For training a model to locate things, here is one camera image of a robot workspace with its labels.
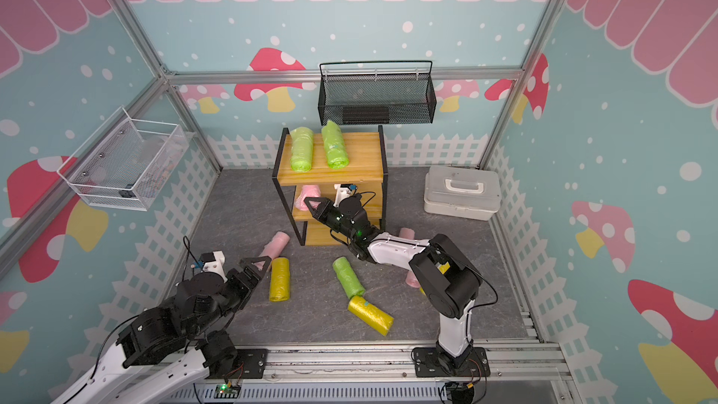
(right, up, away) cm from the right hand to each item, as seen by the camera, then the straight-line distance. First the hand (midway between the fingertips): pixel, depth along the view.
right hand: (303, 201), depth 80 cm
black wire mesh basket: (+22, +37, +14) cm, 45 cm away
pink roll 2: (+1, +3, +1) cm, 3 cm away
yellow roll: (-9, -25, +5) cm, 27 cm away
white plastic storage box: (+52, +3, +17) cm, 54 cm away
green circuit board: (-18, -50, -8) cm, 54 cm away
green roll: (+12, -24, +6) cm, 28 cm away
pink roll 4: (+32, -25, +6) cm, 41 cm away
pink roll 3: (+32, -11, +15) cm, 37 cm away
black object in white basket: (-41, +2, -12) cm, 43 cm away
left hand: (-7, -18, -10) cm, 22 cm away
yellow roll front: (+20, -33, -2) cm, 39 cm away
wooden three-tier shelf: (+18, +9, -6) cm, 21 cm away
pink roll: (-13, -16, +13) cm, 25 cm away
